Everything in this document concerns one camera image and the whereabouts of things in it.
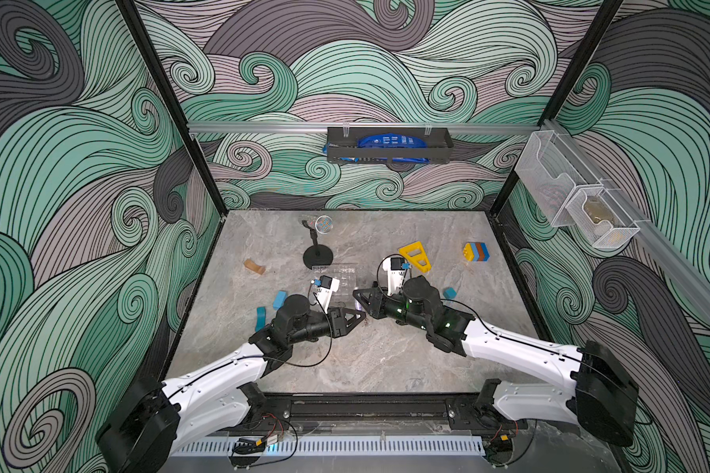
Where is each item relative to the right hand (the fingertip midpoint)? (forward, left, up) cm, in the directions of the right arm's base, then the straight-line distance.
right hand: (358, 292), depth 74 cm
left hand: (-5, -2, -2) cm, 6 cm away
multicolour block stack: (+26, -44, -19) cm, 54 cm away
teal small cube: (+10, -31, -20) cm, 38 cm away
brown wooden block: (+23, +39, -19) cm, 49 cm away
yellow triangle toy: (+26, -22, -20) cm, 40 cm away
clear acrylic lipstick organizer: (+1, +3, +7) cm, 8 cm away
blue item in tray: (+46, -11, +15) cm, 50 cm away
